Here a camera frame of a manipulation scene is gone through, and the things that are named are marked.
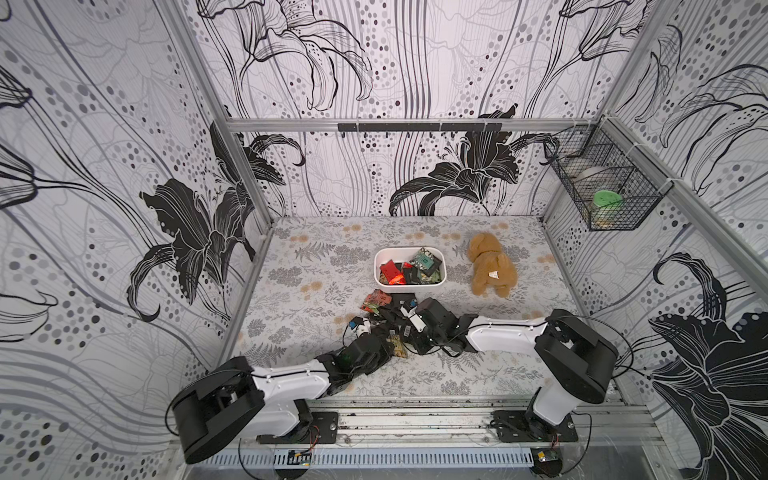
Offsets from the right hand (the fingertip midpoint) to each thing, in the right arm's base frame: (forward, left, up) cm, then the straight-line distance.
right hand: (412, 334), depth 90 cm
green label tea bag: (+19, -8, +2) cm, 21 cm away
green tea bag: (+24, -5, +6) cm, 25 cm away
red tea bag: (+19, +6, +5) cm, 21 cm away
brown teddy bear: (+16, -25, +12) cm, 32 cm away
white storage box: (+30, +2, +2) cm, 30 cm away
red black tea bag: (+11, +12, +2) cm, 16 cm away
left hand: (-6, +4, +2) cm, 8 cm away
